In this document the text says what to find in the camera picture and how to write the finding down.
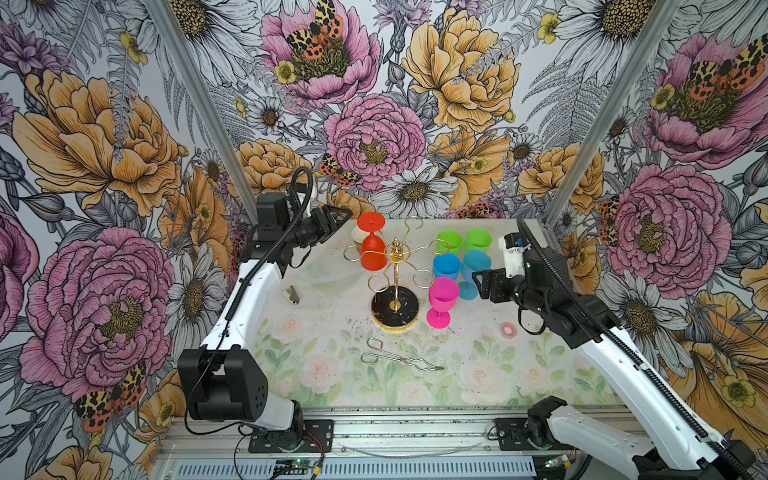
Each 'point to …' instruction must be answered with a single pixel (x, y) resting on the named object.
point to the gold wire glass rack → (396, 307)
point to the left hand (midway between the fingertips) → (349, 225)
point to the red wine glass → (372, 222)
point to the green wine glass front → (454, 240)
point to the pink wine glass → (444, 295)
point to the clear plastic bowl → (334, 269)
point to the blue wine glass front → (446, 265)
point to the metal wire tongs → (376, 345)
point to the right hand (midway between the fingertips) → (487, 283)
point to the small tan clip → (291, 295)
